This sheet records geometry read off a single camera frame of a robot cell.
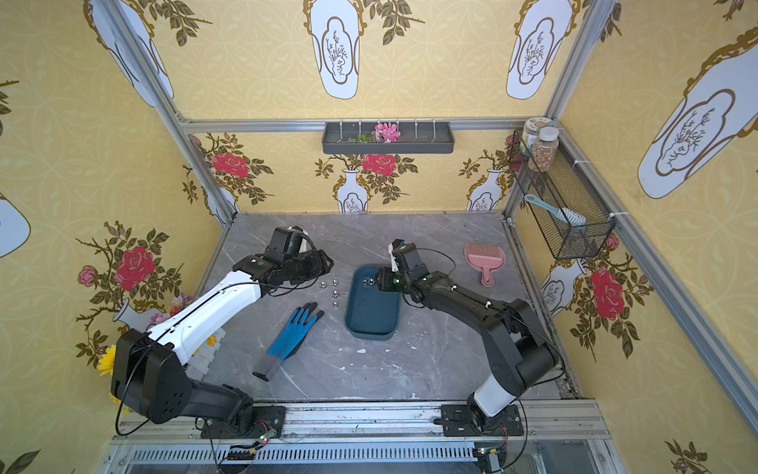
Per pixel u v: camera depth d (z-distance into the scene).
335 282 1.00
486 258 1.06
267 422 0.73
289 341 0.85
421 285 0.65
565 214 0.69
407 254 0.70
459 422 0.73
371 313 0.93
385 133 0.88
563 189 0.88
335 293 0.98
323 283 1.00
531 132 0.86
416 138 0.92
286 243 0.64
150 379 0.41
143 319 0.74
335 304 0.95
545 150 0.80
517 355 0.44
